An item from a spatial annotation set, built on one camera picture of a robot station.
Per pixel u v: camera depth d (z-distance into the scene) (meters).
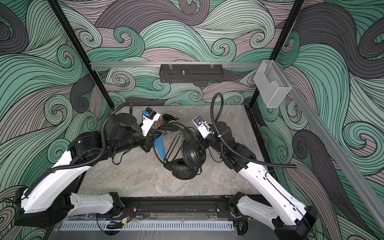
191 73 0.95
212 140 0.52
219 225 0.70
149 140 0.48
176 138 0.50
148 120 0.47
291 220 0.36
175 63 0.95
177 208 0.74
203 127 0.56
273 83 0.79
